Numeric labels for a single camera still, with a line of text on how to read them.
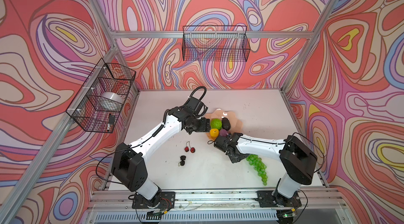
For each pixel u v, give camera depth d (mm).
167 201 729
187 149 884
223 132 907
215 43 959
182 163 838
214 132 885
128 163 422
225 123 947
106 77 737
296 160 455
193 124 654
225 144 629
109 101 702
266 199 732
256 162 800
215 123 933
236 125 959
